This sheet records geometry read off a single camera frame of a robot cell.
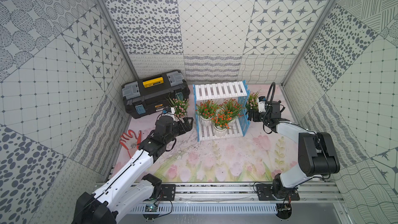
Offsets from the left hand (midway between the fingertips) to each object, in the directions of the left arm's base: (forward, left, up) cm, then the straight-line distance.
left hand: (191, 122), depth 77 cm
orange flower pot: (+4, -15, -4) cm, 16 cm away
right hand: (+15, -37, -13) cm, 42 cm away
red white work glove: (-3, +38, -19) cm, 42 cm away
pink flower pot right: (+18, -35, -6) cm, 40 cm away
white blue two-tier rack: (+15, -14, +8) cm, 22 cm away
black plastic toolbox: (+20, +28, -2) cm, 34 cm away
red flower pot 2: (+14, -24, -5) cm, 28 cm away
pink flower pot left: (+12, +8, -4) cm, 15 cm away
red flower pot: (+10, -7, -3) cm, 13 cm away
